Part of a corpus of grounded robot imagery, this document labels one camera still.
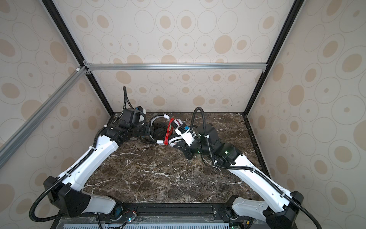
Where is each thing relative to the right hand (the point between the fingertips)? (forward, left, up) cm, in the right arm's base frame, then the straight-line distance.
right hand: (177, 145), depth 66 cm
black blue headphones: (+29, +16, -20) cm, 39 cm away
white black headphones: (+3, +2, 0) cm, 4 cm away
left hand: (+14, +12, -1) cm, 18 cm away
